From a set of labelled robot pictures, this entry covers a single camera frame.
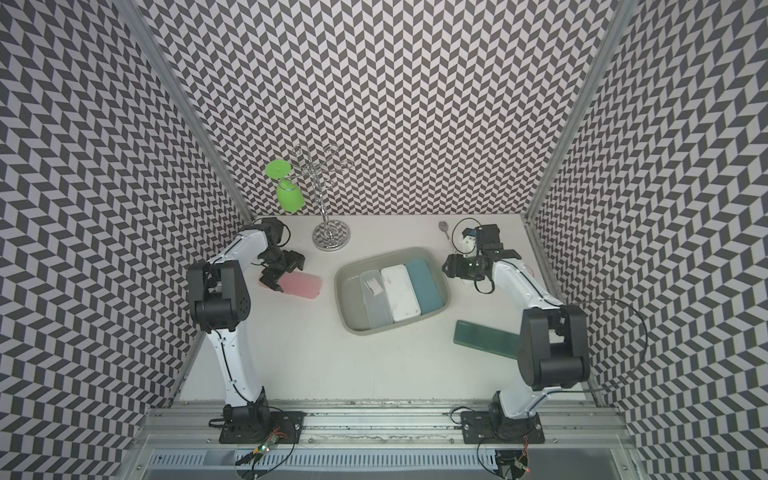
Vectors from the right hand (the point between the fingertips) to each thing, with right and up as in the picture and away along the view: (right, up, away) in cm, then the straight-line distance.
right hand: (453, 272), depth 90 cm
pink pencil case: (-48, -5, +9) cm, 49 cm away
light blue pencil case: (-8, -6, +7) cm, 12 cm away
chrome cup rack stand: (-43, +12, +22) cm, 50 cm away
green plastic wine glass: (-53, +24, +8) cm, 59 cm away
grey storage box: (-32, -11, +3) cm, 34 cm away
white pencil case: (-16, -7, +6) cm, 19 cm away
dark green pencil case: (+10, -19, -3) cm, 22 cm away
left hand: (-51, -2, +9) cm, 52 cm away
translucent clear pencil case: (-24, -9, +5) cm, 26 cm away
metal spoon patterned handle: (+1, +16, +25) cm, 30 cm away
